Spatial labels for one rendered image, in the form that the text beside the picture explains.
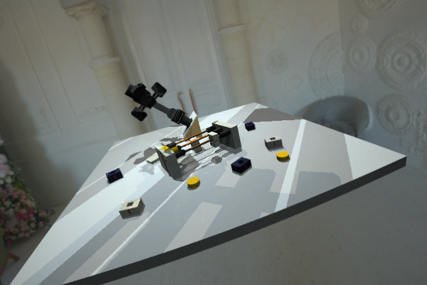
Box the yellow disc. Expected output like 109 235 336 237
276 151 289 161
187 177 200 188

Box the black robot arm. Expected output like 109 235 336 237
125 83 193 128

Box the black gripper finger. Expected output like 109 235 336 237
152 85 165 97
133 107 147 119

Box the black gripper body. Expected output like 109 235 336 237
131 83 167 121

